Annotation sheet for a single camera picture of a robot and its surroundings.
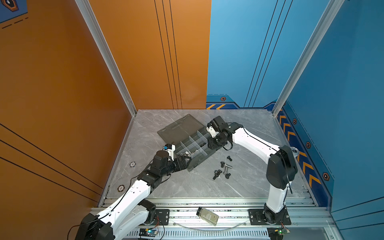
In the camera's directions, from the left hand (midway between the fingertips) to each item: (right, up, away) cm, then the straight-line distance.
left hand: (186, 159), depth 81 cm
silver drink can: (+60, +4, 0) cm, 60 cm away
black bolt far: (+27, -2, +13) cm, 30 cm away
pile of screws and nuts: (+18, -9, +7) cm, 22 cm away
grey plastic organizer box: (+1, +10, +18) cm, 20 cm away
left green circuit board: (-18, -33, -10) cm, 38 cm away
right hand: (+13, +7, +7) cm, 16 cm away
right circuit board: (+43, -32, -11) cm, 55 cm away
